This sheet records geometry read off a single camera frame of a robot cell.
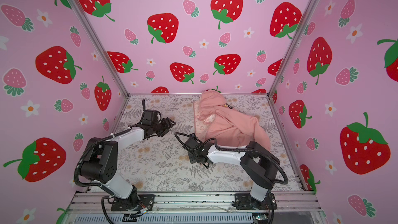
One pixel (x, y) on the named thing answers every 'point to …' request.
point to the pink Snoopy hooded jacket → (214, 118)
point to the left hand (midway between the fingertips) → (174, 124)
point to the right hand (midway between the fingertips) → (192, 154)
